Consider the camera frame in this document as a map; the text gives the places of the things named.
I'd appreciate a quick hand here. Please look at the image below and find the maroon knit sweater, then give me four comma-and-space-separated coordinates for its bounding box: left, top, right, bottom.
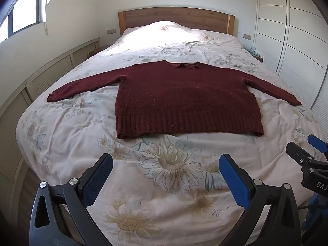
47, 59, 302, 139

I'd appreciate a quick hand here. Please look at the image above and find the wooden headboard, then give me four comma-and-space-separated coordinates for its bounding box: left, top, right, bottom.
118, 7, 235, 36

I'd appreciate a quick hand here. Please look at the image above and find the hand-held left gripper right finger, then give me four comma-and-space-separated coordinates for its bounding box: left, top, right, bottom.
219, 154, 301, 246

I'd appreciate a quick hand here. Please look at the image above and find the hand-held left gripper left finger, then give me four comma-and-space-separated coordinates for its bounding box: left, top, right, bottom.
29, 153, 114, 246

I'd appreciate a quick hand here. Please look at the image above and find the beige louvered cabinet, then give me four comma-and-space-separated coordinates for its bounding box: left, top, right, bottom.
0, 37, 100, 185

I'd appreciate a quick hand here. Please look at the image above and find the window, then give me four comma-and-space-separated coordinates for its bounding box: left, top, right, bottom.
0, 0, 58, 44

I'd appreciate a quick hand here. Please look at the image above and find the bedside table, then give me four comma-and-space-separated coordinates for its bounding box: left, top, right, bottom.
250, 47, 264, 62

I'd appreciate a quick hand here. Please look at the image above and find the white wardrobe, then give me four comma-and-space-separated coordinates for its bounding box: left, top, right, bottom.
256, 0, 328, 139

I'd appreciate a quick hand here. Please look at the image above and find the bed with floral duvet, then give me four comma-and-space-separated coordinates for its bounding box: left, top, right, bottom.
16, 20, 328, 246

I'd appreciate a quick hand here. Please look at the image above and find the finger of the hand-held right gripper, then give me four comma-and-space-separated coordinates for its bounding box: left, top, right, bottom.
286, 142, 321, 170
307, 134, 328, 157

